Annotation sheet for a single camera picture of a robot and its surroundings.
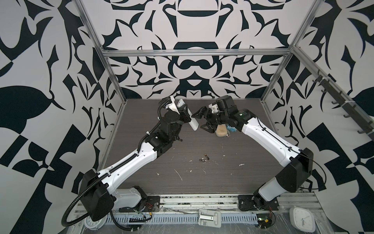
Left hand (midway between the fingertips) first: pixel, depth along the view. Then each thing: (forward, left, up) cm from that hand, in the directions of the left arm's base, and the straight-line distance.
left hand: (187, 102), depth 69 cm
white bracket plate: (-43, -9, -33) cm, 55 cm away
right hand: (-4, -4, -8) cm, 10 cm away
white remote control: (-5, -3, -10) cm, 12 cm away
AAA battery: (-13, -12, -35) cm, 39 cm away
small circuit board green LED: (-44, -36, -37) cm, 68 cm away
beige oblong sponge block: (+4, -23, -31) cm, 39 cm away
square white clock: (-45, -52, -33) cm, 76 cm away
